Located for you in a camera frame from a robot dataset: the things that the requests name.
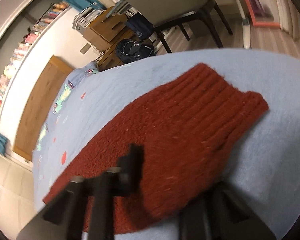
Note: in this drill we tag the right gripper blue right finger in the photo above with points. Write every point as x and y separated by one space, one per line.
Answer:
219 213

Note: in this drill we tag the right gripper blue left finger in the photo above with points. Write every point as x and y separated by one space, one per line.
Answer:
64 216

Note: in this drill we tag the dark red knit sweater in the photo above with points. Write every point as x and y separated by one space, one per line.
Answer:
187 128

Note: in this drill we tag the blue patterned bed cover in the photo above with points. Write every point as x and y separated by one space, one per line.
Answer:
264 166

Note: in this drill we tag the wooden headboard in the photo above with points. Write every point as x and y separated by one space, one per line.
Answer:
38 104

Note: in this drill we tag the black backpack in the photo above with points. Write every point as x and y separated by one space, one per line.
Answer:
128 50

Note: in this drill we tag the wooden drawer cabinet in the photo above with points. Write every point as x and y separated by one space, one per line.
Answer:
104 33

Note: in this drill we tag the white boxes stack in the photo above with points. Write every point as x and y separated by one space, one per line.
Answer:
85 17

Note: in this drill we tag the row of books on shelf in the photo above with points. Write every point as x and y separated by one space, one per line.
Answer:
28 40

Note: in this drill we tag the grey padded chair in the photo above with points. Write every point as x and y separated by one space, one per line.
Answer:
164 14

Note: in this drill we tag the wall socket plate right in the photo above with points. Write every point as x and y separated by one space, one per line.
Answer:
85 48

